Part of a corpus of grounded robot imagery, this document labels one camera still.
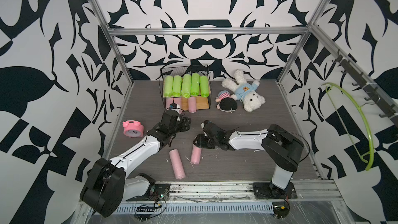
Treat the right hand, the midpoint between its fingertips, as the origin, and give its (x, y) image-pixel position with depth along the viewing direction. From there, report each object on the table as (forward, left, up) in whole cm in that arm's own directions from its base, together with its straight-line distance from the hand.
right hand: (194, 140), depth 88 cm
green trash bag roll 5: (+26, -6, +17) cm, 32 cm away
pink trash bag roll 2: (+26, +11, +3) cm, 29 cm away
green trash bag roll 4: (+31, -1, +18) cm, 36 cm away
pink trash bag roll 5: (-8, -1, 0) cm, 8 cm away
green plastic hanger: (-16, -66, +21) cm, 71 cm away
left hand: (+9, +4, +10) cm, 14 cm away
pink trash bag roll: (+25, +18, +3) cm, 31 cm away
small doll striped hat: (+24, -20, +2) cm, 31 cm away
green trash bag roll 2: (+26, +10, +17) cm, 32 cm away
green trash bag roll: (+26, +15, +17) cm, 35 cm away
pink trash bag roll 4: (-13, +9, 0) cm, 15 cm away
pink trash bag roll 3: (+24, +2, +2) cm, 24 cm away
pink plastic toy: (+4, +33, +7) cm, 34 cm away
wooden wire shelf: (+53, -6, +5) cm, 53 cm away
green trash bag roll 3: (+25, +4, +18) cm, 31 cm away
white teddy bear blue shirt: (+31, -33, +4) cm, 46 cm away
